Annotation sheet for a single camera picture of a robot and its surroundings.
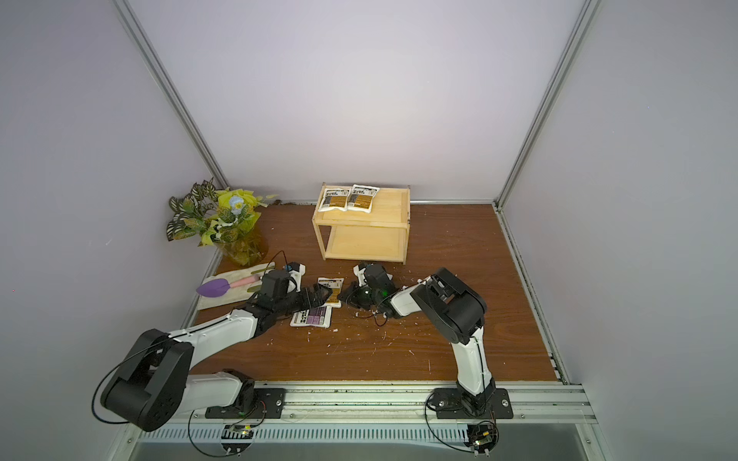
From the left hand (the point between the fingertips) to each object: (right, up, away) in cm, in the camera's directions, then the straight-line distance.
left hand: (326, 293), depth 88 cm
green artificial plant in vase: (-33, +24, +1) cm, 41 cm away
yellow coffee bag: (+11, +30, +4) cm, 32 cm away
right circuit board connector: (+42, -32, -18) cm, 56 cm away
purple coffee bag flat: (-3, -8, 0) cm, 8 cm away
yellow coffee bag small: (+2, +1, +7) cm, 7 cm away
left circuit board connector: (-20, -34, -16) cm, 42 cm away
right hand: (+2, -1, +2) cm, 3 cm away
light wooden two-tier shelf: (+17, +18, +19) cm, 31 cm away
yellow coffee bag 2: (+2, +30, +4) cm, 31 cm away
